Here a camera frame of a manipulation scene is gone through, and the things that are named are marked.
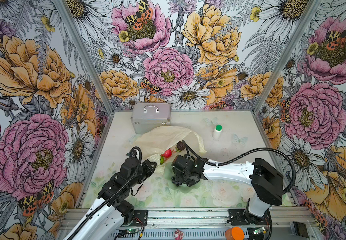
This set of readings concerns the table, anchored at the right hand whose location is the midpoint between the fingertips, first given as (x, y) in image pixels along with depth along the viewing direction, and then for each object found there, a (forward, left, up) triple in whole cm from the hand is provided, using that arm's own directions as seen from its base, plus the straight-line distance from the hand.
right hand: (179, 183), depth 81 cm
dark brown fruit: (+26, -2, -3) cm, 26 cm away
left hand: (+4, +11, +10) cm, 16 cm away
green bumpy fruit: (+14, +10, +1) cm, 17 cm away
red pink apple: (+19, +6, -1) cm, 20 cm away
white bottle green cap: (+32, -26, +3) cm, 41 cm away
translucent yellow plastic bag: (+15, +10, +15) cm, 23 cm away
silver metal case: (+41, +20, +11) cm, 47 cm away
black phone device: (-21, -55, -4) cm, 59 cm away
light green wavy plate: (+5, +6, 0) cm, 8 cm away
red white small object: (-22, +1, 0) cm, 22 cm away
